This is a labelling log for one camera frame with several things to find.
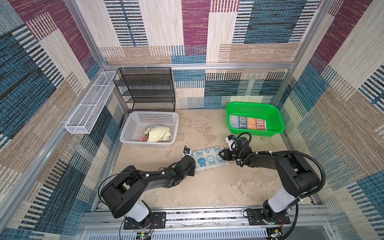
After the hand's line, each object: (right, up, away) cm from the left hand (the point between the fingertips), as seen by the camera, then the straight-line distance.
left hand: (192, 162), depth 90 cm
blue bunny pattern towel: (+10, +2, +4) cm, 11 cm away
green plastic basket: (+56, +33, +23) cm, 69 cm away
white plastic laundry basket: (-40, +24, +19) cm, 50 cm away
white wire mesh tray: (-50, +26, -19) cm, 59 cm away
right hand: (+18, +3, +5) cm, 19 cm away
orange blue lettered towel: (+37, +24, +19) cm, 48 cm away
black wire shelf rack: (-33, +48, +18) cm, 61 cm away
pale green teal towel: (-21, +17, +2) cm, 27 cm away
